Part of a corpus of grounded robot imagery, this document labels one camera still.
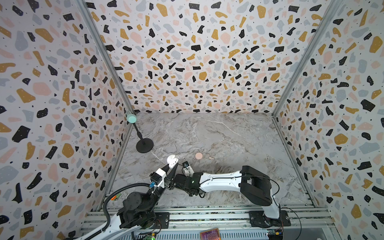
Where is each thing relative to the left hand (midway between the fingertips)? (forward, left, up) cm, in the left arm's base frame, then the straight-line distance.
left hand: (176, 161), depth 62 cm
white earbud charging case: (-1, +1, +1) cm, 2 cm away
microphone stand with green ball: (+26, +27, -29) cm, 47 cm away
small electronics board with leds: (-23, +14, -30) cm, 40 cm away
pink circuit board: (-23, -16, -28) cm, 39 cm away
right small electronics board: (-24, -47, -31) cm, 61 cm away
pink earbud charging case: (+19, -10, -30) cm, 37 cm away
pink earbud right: (+17, -17, -30) cm, 39 cm away
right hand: (+3, -5, -28) cm, 28 cm away
